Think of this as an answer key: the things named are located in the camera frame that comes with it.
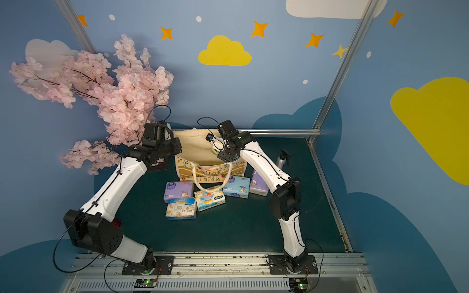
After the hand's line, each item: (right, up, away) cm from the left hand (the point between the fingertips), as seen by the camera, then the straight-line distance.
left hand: (184, 142), depth 81 cm
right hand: (+21, -1, +7) cm, 22 cm away
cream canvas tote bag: (+6, -9, -4) cm, 11 cm away
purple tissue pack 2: (+35, -22, +13) cm, 43 cm away
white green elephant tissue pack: (+9, -28, +7) cm, 30 cm away
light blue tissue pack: (+24, -22, +12) cm, 35 cm away
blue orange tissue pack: (-2, -31, +3) cm, 31 cm away
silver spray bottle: (+48, -7, +12) cm, 50 cm away
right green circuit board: (+50, -57, -10) cm, 77 cm away
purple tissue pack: (-6, -23, +10) cm, 26 cm away
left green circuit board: (-10, -56, -10) cm, 58 cm away
